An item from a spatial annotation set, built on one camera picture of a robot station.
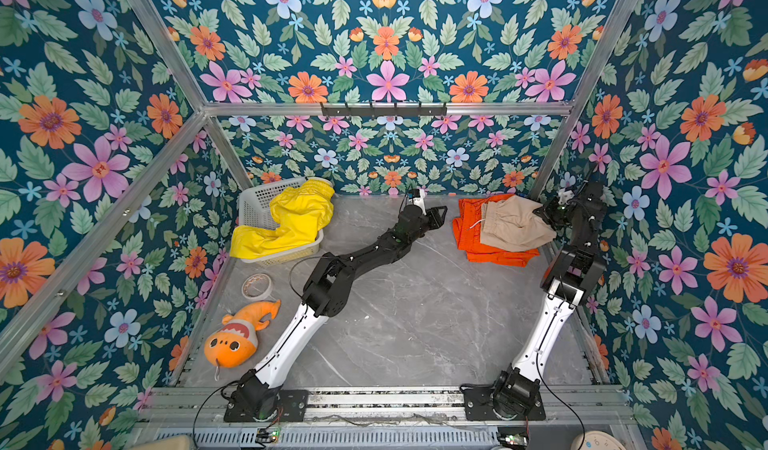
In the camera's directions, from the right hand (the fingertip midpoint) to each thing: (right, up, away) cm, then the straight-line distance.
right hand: (541, 208), depth 101 cm
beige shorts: (-10, -6, +3) cm, 11 cm away
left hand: (-32, +2, -5) cm, 33 cm away
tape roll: (-91, -28, -9) cm, 96 cm away
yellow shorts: (-83, 0, 0) cm, 83 cm away
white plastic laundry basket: (-104, -1, +10) cm, 104 cm away
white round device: (-3, -55, -35) cm, 65 cm away
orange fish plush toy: (-91, -36, -25) cm, 101 cm away
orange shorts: (-25, -8, +6) cm, 27 cm away
